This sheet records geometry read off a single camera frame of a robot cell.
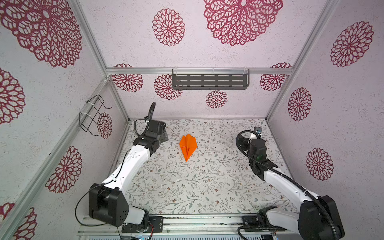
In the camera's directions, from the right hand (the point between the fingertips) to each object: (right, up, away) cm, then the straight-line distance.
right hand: (248, 134), depth 83 cm
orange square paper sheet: (-34, -8, +20) cm, 40 cm away
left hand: (-52, -2, +1) cm, 52 cm away
